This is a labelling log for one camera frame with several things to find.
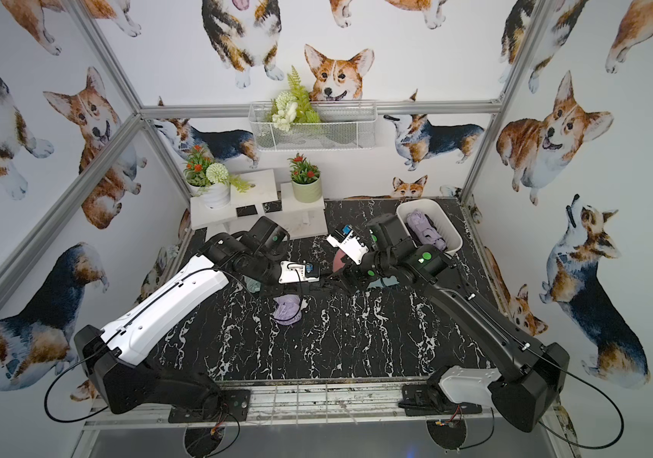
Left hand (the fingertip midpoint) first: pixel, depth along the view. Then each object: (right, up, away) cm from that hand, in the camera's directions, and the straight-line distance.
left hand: (294, 272), depth 75 cm
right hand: (+11, +2, -6) cm, 13 cm away
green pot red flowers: (+1, +27, +15) cm, 31 cm away
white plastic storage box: (+47, +14, +25) cm, 55 cm away
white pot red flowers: (-28, +26, +13) cm, 40 cm away
